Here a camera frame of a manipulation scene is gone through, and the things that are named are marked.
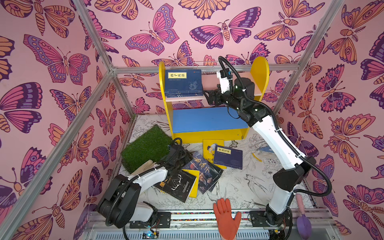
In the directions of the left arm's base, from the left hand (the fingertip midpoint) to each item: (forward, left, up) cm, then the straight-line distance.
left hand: (192, 154), depth 88 cm
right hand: (+15, -10, +38) cm, 42 cm away
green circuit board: (-38, +20, -10) cm, 45 cm away
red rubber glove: (-35, -18, -9) cm, 40 cm away
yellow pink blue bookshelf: (+20, +1, +8) cm, 22 cm away
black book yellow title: (-17, +7, -5) cm, 19 cm away
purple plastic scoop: (-34, -54, -6) cm, 64 cm away
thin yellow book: (-20, -1, -6) cm, 21 cm away
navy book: (+2, -23, -6) cm, 24 cm away
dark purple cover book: (-11, -9, -5) cm, 15 cm away
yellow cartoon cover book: (+9, -11, -8) cm, 16 cm away
